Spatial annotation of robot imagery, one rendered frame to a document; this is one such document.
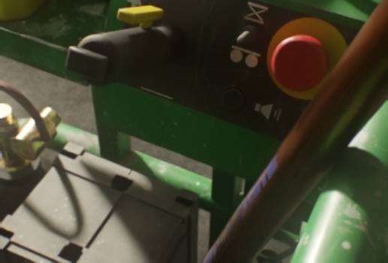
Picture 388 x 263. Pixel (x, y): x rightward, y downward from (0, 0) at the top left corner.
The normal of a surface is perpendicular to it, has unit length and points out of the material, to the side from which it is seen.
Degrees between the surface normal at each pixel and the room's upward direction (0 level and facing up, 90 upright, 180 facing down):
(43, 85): 0
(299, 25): 58
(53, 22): 0
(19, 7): 90
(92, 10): 0
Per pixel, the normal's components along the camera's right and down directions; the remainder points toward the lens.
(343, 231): -0.12, -0.72
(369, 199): 0.16, -0.62
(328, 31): -0.35, 0.20
